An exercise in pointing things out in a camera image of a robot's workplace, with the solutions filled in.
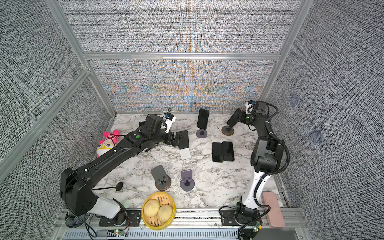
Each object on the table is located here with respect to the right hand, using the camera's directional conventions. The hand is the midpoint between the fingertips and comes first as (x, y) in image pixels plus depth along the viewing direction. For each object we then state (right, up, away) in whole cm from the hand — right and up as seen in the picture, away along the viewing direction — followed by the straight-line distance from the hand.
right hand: (239, 116), depth 99 cm
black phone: (-37, -15, -11) cm, 41 cm away
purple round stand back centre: (-25, -12, +8) cm, 29 cm away
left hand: (-39, -11, -20) cm, 45 cm away
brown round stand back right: (-7, -10, +9) cm, 15 cm away
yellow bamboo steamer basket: (-50, -52, -28) cm, 78 cm away
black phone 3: (-3, -2, +1) cm, 4 cm away
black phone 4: (-15, -25, +1) cm, 29 cm away
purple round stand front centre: (-34, -39, -16) cm, 54 cm away
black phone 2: (-23, -1, +19) cm, 30 cm away
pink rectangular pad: (+9, -51, -26) cm, 58 cm away
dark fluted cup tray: (-88, -52, -29) cm, 106 cm away
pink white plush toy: (-83, -16, -4) cm, 85 cm away
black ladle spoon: (-73, -41, -16) cm, 85 cm away
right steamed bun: (-45, -47, -30) cm, 71 cm away
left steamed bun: (-51, -46, -28) cm, 74 cm away
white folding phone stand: (-36, -25, -3) cm, 44 cm away
